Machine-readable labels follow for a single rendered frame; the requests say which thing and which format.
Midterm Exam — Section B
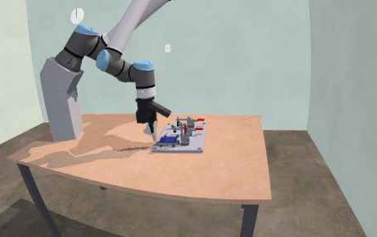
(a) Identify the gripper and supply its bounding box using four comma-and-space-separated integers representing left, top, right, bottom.
135, 97, 158, 142

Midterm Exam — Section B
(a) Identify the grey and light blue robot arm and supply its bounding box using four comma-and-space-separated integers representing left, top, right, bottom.
55, 0, 171, 98

